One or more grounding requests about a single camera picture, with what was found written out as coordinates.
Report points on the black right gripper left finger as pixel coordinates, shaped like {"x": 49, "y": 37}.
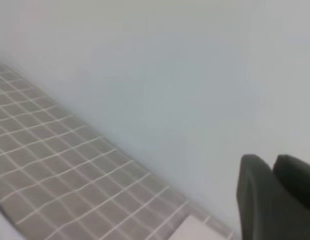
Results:
{"x": 267, "y": 210}

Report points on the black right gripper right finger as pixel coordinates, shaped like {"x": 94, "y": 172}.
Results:
{"x": 294, "y": 175}

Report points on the white brochure with car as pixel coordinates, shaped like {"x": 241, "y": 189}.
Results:
{"x": 192, "y": 229}

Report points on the grey checked tablecloth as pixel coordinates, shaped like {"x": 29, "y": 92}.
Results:
{"x": 59, "y": 180}

